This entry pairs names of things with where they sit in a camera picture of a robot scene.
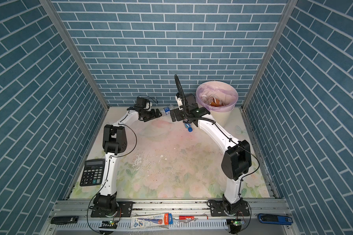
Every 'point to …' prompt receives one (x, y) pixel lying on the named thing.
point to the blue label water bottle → (166, 110)
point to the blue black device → (275, 219)
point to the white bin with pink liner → (219, 98)
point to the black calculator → (92, 172)
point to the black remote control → (57, 220)
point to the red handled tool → (190, 218)
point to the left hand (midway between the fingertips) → (157, 115)
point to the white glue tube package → (150, 221)
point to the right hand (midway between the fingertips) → (176, 110)
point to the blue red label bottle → (188, 126)
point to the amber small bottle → (216, 103)
